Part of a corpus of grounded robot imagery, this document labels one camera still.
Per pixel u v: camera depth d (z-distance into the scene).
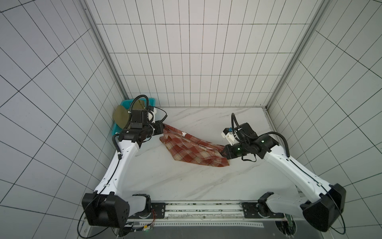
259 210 0.67
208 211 0.74
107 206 0.38
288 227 0.68
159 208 0.73
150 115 0.63
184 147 0.80
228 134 0.68
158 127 0.67
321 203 0.37
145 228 0.67
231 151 0.64
